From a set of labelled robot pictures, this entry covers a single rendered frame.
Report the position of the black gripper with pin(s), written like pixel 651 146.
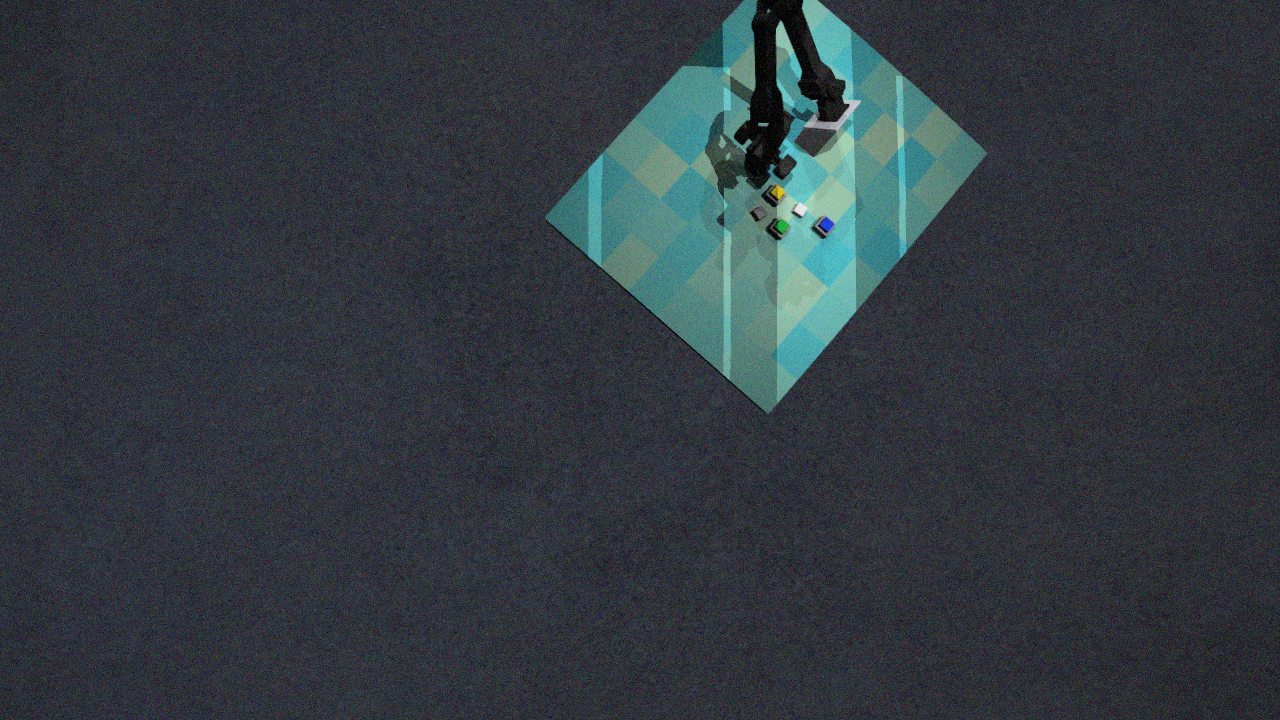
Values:
pixel 785 165

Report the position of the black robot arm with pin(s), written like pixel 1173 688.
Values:
pixel 817 81

